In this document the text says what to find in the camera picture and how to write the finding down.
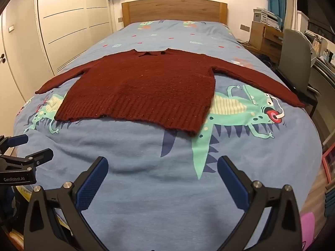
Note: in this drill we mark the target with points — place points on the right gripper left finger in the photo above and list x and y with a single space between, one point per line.
54 219

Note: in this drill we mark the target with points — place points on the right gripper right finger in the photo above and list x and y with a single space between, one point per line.
282 230

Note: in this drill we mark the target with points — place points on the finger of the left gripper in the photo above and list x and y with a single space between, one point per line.
17 140
36 159

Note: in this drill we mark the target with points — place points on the dark red knit sweater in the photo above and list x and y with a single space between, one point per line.
170 88

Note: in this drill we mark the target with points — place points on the pink object on floor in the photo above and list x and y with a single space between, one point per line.
307 225

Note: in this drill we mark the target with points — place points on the white wardrobe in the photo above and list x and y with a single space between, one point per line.
69 27

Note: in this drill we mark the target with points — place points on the grey desk chair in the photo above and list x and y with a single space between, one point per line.
295 64

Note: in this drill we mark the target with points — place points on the wooden drawer cabinet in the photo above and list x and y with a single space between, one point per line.
266 40

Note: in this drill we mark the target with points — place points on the wooden headboard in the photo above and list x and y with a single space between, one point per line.
184 10

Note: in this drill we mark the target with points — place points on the white printer box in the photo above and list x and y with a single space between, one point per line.
265 17

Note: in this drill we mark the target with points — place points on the white door with handle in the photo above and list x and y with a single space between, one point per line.
25 66

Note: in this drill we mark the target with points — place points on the wall socket plate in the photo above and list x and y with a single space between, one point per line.
244 28

